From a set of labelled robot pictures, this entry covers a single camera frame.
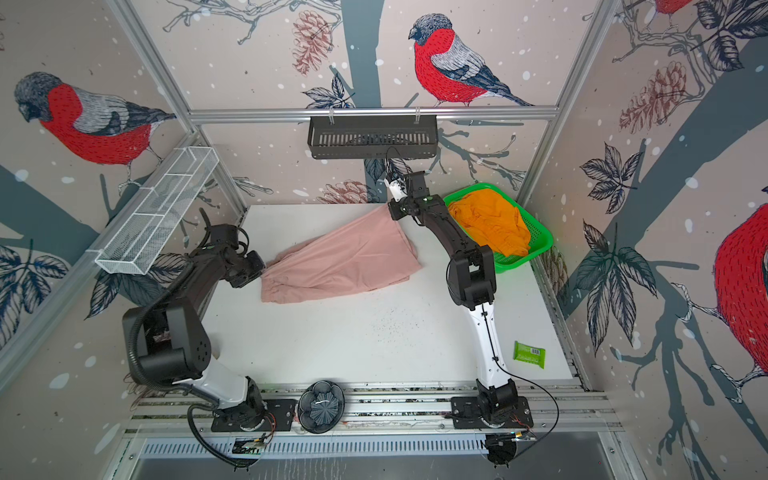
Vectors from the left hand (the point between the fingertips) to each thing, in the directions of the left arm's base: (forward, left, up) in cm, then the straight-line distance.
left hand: (258, 269), depth 90 cm
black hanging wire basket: (+45, -35, +18) cm, 60 cm away
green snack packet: (-23, -81, -10) cm, 85 cm away
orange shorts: (+24, -80, -5) cm, 84 cm away
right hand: (+23, -42, +4) cm, 48 cm away
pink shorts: (+12, -33, -7) cm, 36 cm away
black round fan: (-36, -23, -10) cm, 44 cm away
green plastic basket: (+15, -94, -4) cm, 96 cm away
